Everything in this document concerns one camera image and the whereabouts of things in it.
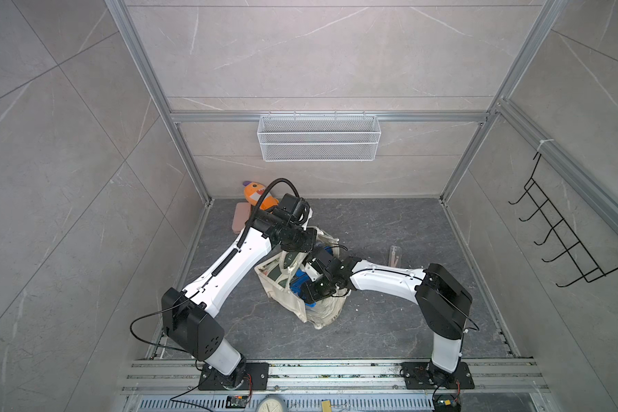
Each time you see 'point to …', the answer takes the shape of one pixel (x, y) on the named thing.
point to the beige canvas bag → (275, 275)
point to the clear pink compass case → (395, 256)
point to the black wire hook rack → (590, 269)
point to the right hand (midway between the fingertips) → (307, 297)
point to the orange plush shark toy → (253, 191)
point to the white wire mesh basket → (291, 138)
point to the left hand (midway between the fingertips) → (318, 242)
